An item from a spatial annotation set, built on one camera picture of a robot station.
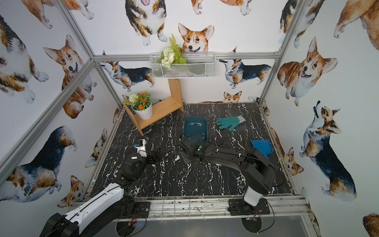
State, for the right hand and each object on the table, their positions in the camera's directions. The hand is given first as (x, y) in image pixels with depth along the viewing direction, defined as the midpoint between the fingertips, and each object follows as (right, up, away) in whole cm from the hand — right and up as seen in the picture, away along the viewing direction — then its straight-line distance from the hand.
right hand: (189, 148), depth 86 cm
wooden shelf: (-13, +28, +27) cm, 41 cm away
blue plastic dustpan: (+49, -1, +12) cm, 50 cm away
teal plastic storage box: (+4, +10, +18) cm, 21 cm away
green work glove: (+28, +14, +21) cm, 38 cm away
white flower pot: (-30, +22, +6) cm, 37 cm away
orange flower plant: (-31, +28, +6) cm, 42 cm away
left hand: (-21, +2, -2) cm, 21 cm away
